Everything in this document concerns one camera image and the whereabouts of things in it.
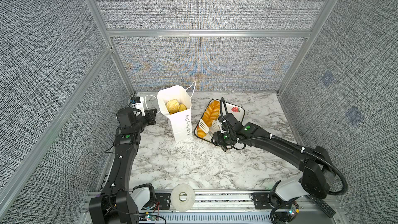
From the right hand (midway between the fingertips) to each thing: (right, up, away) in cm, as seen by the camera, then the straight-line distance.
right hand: (214, 140), depth 81 cm
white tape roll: (-17, -28, -10) cm, 34 cm away
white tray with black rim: (+20, +15, +27) cm, 37 cm away
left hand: (-30, +16, -3) cm, 34 cm away
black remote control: (+50, -30, -12) cm, 60 cm away
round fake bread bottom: (-23, +18, +11) cm, 31 cm away
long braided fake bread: (+1, +13, +23) cm, 26 cm away
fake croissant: (-7, +2, +11) cm, 13 cm away
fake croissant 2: (-18, +17, +13) cm, 28 cm away
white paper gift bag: (-17, +10, -5) cm, 20 cm away
